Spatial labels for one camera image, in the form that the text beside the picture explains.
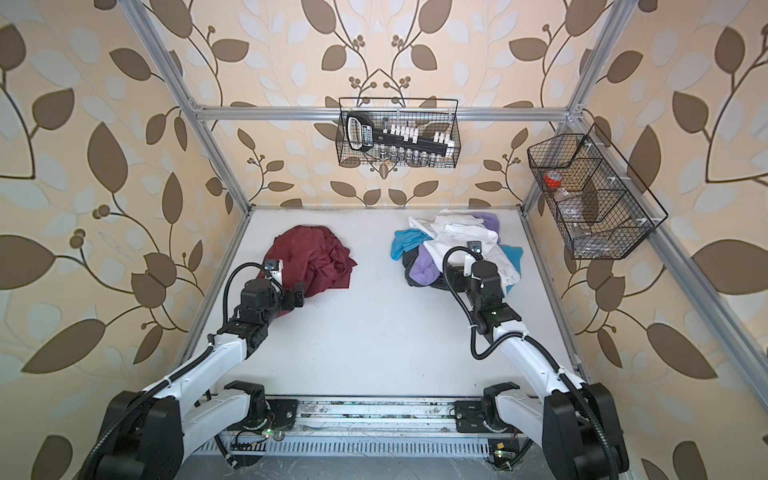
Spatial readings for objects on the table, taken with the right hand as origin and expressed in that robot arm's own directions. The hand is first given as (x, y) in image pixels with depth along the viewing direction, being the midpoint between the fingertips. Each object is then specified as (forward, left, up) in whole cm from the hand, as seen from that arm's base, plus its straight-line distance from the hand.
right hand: (465, 264), depth 84 cm
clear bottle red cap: (+7, -29, +14) cm, 32 cm away
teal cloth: (+20, +16, -11) cm, 28 cm away
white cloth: (+15, +2, -1) cm, 15 cm away
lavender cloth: (+3, +11, -7) cm, 13 cm away
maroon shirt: (+9, +46, -6) cm, 47 cm away
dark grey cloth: (-1, +7, -9) cm, 12 cm away
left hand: (0, +51, -4) cm, 52 cm away
